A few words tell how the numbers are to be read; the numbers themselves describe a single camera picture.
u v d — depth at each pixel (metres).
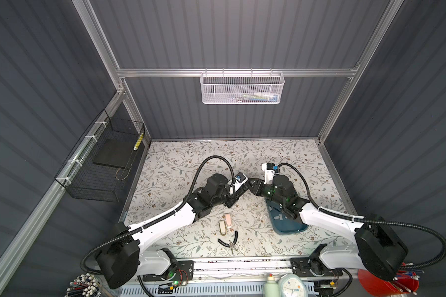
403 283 0.61
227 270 0.75
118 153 0.77
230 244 0.81
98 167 0.72
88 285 0.56
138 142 0.81
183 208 0.54
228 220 0.84
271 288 0.64
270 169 0.74
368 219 0.47
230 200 0.70
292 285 0.69
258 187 0.71
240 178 0.66
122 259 0.40
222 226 0.82
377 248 0.43
